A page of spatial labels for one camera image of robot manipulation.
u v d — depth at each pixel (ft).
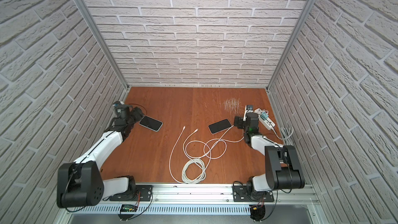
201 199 2.54
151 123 3.21
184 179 2.54
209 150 2.87
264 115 3.11
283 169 1.47
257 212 2.29
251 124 2.33
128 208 2.36
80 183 1.34
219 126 3.22
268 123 3.17
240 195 2.39
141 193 2.40
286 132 3.20
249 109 2.62
